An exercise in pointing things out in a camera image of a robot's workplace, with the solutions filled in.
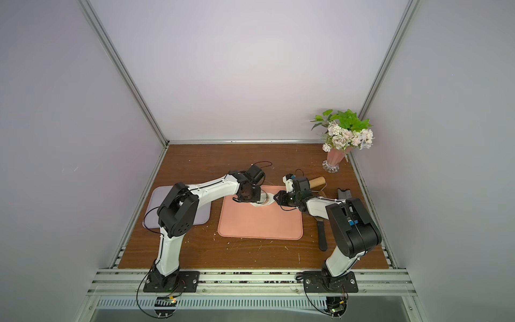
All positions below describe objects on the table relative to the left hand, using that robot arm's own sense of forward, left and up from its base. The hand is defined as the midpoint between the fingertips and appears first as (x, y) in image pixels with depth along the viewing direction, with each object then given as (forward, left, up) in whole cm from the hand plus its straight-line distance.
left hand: (260, 198), depth 94 cm
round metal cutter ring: (0, -4, +2) cm, 4 cm away
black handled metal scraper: (-17, -27, -1) cm, 32 cm away
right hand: (+2, -8, +2) cm, 8 cm away
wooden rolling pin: (+10, -29, 0) cm, 30 cm away
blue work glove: (+3, -41, 0) cm, 41 cm away
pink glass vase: (+18, -37, +10) cm, 42 cm away
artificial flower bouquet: (+19, -37, +27) cm, 50 cm away
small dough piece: (-2, -3, +3) cm, 4 cm away
